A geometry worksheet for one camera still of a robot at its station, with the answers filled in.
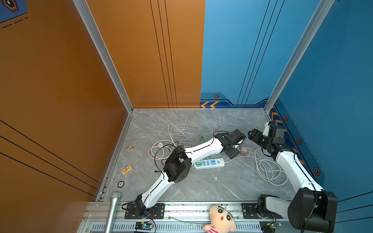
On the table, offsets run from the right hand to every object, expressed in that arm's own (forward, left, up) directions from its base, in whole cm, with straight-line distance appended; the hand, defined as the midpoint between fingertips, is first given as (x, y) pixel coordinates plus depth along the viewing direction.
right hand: (251, 134), depth 85 cm
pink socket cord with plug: (-3, +56, -12) cm, 57 cm away
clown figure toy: (-1, +77, -14) cm, 78 cm away
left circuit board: (-43, +60, -16) cm, 75 cm away
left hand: (-5, +10, -8) cm, 14 cm away
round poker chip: (-23, +77, -15) cm, 82 cm away
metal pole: (-34, +76, -12) cm, 84 cm away
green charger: (-13, +31, -10) cm, 36 cm away
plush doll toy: (-42, +22, -8) cm, 48 cm away
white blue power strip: (-13, +25, -12) cm, 31 cm away
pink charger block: (-3, +2, -14) cm, 15 cm away
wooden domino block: (-16, +76, -14) cm, 79 cm away
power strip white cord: (-16, -11, -16) cm, 25 cm away
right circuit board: (-43, -2, -17) cm, 47 cm away
